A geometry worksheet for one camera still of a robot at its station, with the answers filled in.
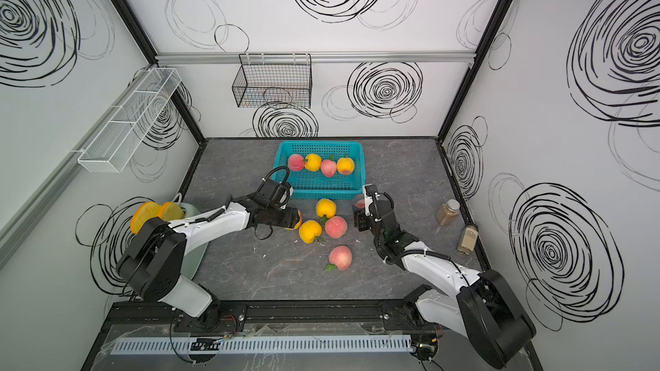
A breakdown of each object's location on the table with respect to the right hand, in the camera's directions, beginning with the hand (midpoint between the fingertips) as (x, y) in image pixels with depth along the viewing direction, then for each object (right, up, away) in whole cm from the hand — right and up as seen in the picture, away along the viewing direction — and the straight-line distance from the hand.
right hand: (363, 205), depth 86 cm
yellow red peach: (-5, +13, +17) cm, 22 cm away
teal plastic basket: (-21, +5, +19) cm, 29 cm away
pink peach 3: (-9, -8, +1) cm, 12 cm away
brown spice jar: (+29, -3, +1) cm, 29 cm away
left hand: (-25, -5, +4) cm, 26 cm away
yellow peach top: (-13, -2, +6) cm, 14 cm away
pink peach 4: (0, -1, +6) cm, 6 cm away
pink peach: (-26, +14, +19) cm, 35 cm away
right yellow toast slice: (-56, +1, -14) cm, 58 cm away
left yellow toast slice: (-63, +1, -13) cm, 65 cm away
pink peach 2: (-12, +12, +16) cm, 24 cm away
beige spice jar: (+36, -12, 0) cm, 37 cm away
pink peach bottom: (-8, -15, -6) cm, 18 cm away
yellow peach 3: (-18, -8, 0) cm, 20 cm away
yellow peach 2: (-22, -7, +2) cm, 23 cm away
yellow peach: (-18, +14, +19) cm, 30 cm away
